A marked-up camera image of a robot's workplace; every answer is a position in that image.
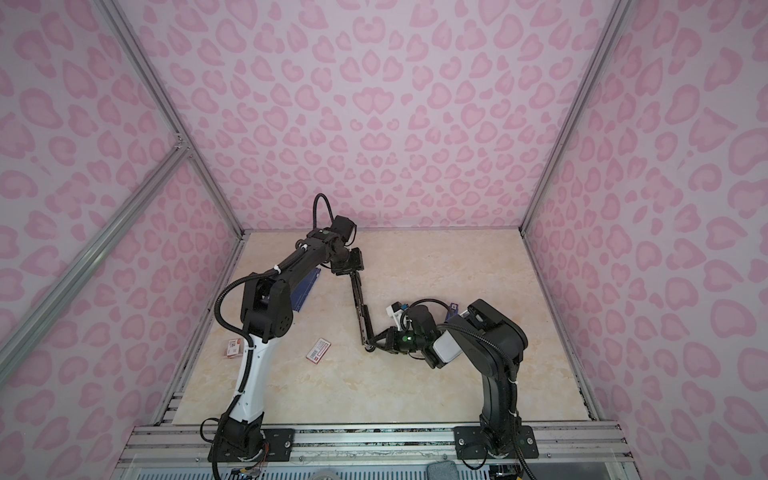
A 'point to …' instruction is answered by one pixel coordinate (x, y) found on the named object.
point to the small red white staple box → (233, 347)
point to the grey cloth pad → (442, 470)
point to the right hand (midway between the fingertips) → (375, 341)
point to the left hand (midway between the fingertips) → (362, 263)
